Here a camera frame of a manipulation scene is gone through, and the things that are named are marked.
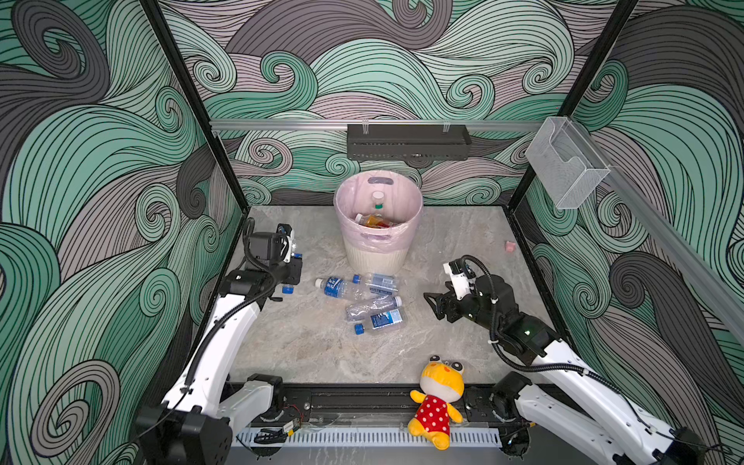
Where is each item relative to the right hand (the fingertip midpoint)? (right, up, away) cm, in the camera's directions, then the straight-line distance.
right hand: (436, 289), depth 75 cm
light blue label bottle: (-13, -2, +17) cm, 21 cm away
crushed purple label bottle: (-21, -8, +11) cm, 25 cm away
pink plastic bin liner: (-6, +25, +19) cm, 32 cm away
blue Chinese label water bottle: (-26, -3, +17) cm, 31 cm away
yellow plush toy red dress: (0, -22, -5) cm, 23 cm away
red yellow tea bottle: (-17, +19, +17) cm, 30 cm away
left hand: (-40, +8, +3) cm, 40 cm away
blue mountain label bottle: (-12, -10, +8) cm, 18 cm away
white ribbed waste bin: (-15, +6, +13) cm, 21 cm away
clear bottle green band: (-15, +26, +21) cm, 37 cm away
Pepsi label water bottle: (-39, 0, +1) cm, 39 cm away
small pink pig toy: (+35, +10, +31) cm, 48 cm away
